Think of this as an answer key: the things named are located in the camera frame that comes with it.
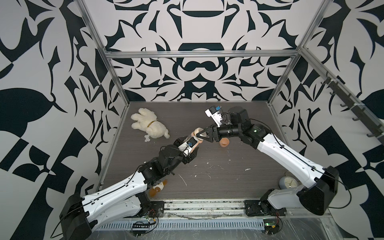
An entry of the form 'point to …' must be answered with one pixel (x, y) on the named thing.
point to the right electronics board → (271, 226)
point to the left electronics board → (140, 229)
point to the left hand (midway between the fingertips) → (190, 138)
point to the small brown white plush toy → (157, 188)
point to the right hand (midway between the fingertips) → (199, 132)
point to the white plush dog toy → (147, 122)
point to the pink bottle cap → (224, 142)
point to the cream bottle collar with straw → (197, 130)
